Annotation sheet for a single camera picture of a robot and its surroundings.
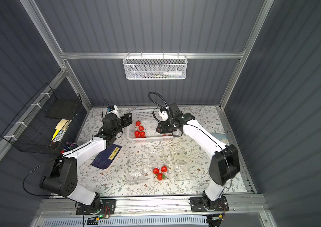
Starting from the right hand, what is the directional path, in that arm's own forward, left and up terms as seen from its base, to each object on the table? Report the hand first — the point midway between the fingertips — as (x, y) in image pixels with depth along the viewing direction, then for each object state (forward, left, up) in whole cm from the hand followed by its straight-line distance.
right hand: (160, 127), depth 83 cm
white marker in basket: (+33, -8, +15) cm, 37 cm away
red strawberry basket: (+11, +15, -16) cm, 25 cm away
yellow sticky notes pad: (-7, +53, +9) cm, 54 cm away
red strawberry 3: (-18, -2, -17) cm, 25 cm away
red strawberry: (-23, 0, -17) cm, 28 cm away
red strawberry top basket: (+16, +18, -16) cm, 29 cm away
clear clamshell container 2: (-11, +3, -20) cm, 23 cm away
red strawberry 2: (-19, +3, -18) cm, 26 cm away
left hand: (+8, +19, +2) cm, 21 cm away
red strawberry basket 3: (+6, +14, -17) cm, 22 cm away
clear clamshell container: (-22, +15, -20) cm, 33 cm away
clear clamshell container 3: (-17, -12, -20) cm, 29 cm away
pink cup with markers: (-10, +53, -6) cm, 54 cm away
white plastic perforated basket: (+21, +12, -16) cm, 29 cm away
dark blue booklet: (-13, +35, -17) cm, 41 cm away
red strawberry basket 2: (+7, +18, -17) cm, 26 cm away
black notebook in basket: (+6, +57, +9) cm, 58 cm away
